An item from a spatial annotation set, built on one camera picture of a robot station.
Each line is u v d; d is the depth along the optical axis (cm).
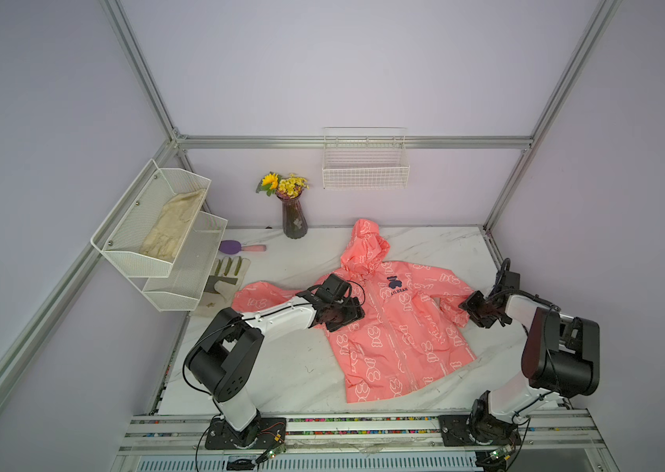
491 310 72
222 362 46
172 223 80
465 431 73
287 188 101
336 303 72
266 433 73
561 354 48
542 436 73
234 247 115
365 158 95
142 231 74
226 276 105
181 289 90
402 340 88
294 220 111
